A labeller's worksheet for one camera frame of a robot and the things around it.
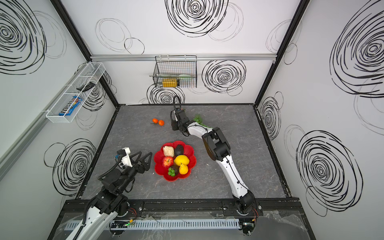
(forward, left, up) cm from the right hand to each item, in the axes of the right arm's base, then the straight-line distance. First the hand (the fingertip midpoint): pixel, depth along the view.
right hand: (174, 121), depth 107 cm
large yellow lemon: (-30, -8, +2) cm, 31 cm away
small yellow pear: (-35, -9, +2) cm, 37 cm away
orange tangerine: (+1, +14, 0) cm, 14 cm away
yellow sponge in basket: (+6, 0, +30) cm, 30 cm away
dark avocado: (-24, -6, +2) cm, 24 cm away
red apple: (-32, 0, +4) cm, 32 cm away
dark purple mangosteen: (-37, -4, +3) cm, 37 cm away
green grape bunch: (+3, -17, 0) cm, 18 cm away
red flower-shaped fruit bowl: (-36, +4, +2) cm, 36 cm away
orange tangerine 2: (-1, +9, +1) cm, 9 cm away
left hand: (-32, +9, +14) cm, 36 cm away
